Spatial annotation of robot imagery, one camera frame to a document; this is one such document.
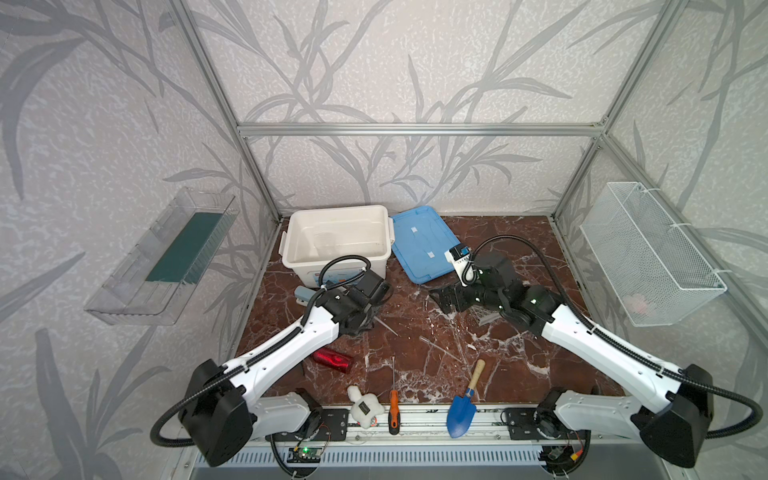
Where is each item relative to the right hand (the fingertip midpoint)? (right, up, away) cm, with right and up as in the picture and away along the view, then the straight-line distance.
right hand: (443, 275), depth 76 cm
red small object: (-28, -24, +5) cm, 37 cm away
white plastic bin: (-42, +11, +29) cm, 52 cm away
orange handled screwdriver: (-12, -35, -3) cm, 37 cm away
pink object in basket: (+47, -6, -4) cm, 47 cm away
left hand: (-17, -7, +6) cm, 19 cm away
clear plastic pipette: (-3, -21, +13) cm, 25 cm away
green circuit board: (-34, -43, -4) cm, 55 cm away
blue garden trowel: (+5, -34, 0) cm, 34 cm away
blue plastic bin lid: (-4, +8, +35) cm, 36 cm away
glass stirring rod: (-15, -14, +5) cm, 21 cm away
